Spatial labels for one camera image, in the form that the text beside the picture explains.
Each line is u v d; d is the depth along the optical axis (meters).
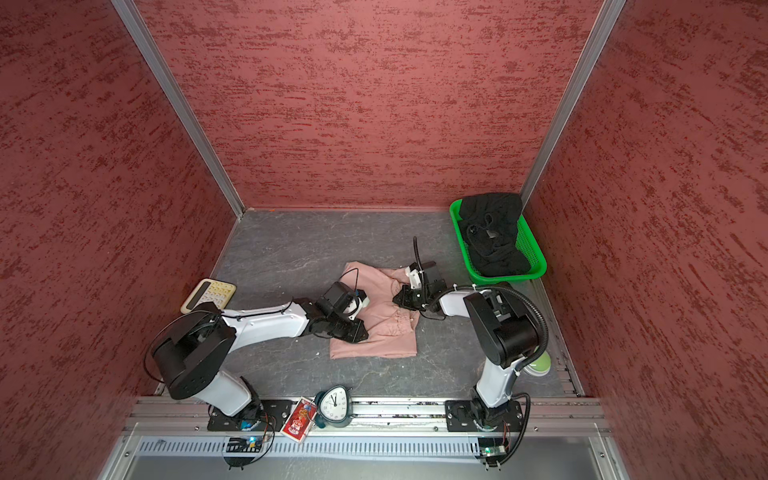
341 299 0.71
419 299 0.83
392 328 0.85
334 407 0.73
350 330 0.78
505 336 0.48
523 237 1.06
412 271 0.91
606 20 0.72
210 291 0.95
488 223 1.10
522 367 0.51
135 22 0.72
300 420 0.72
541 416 0.76
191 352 0.45
